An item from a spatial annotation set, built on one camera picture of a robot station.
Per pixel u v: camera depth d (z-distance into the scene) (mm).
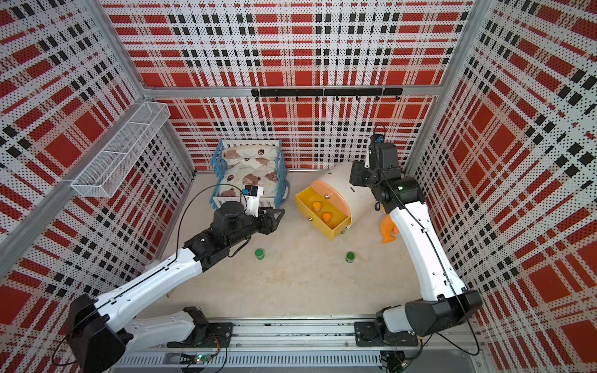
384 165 498
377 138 600
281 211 719
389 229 959
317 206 926
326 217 890
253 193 638
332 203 862
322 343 734
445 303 376
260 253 898
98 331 375
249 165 1112
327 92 884
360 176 638
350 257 885
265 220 639
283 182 1137
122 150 770
